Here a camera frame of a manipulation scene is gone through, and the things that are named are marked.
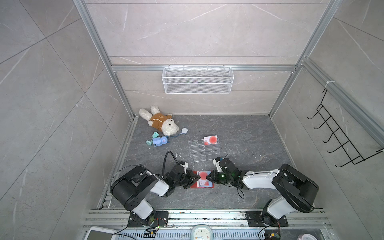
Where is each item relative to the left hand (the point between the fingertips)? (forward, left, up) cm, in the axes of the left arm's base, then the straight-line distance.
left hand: (202, 174), depth 85 cm
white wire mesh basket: (+56, 0, +27) cm, 62 cm away
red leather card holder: (-6, +4, -1) cm, 7 cm away
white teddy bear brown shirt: (+38, +28, +6) cm, 47 cm away
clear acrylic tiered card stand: (+16, +1, -1) cm, 16 cm away
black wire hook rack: (+6, -63, +30) cm, 70 cm away
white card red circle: (+20, -7, +6) cm, 22 cm away
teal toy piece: (+30, +31, -1) cm, 44 cm away
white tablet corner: (-26, +51, +1) cm, 57 cm away
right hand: (-1, -3, -2) cm, 3 cm away
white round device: (-27, +2, -1) cm, 28 cm away
